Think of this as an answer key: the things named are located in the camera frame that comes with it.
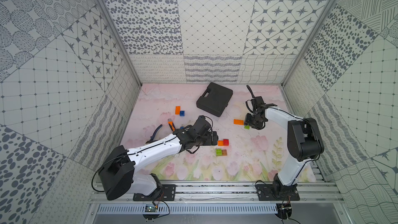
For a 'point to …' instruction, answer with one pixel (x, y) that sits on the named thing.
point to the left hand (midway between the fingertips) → (216, 141)
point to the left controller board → (151, 208)
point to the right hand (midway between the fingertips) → (249, 126)
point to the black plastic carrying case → (215, 99)
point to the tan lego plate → (224, 152)
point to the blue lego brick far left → (182, 113)
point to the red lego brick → (226, 142)
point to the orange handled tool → (171, 125)
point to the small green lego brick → (218, 152)
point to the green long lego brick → (247, 127)
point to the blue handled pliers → (152, 137)
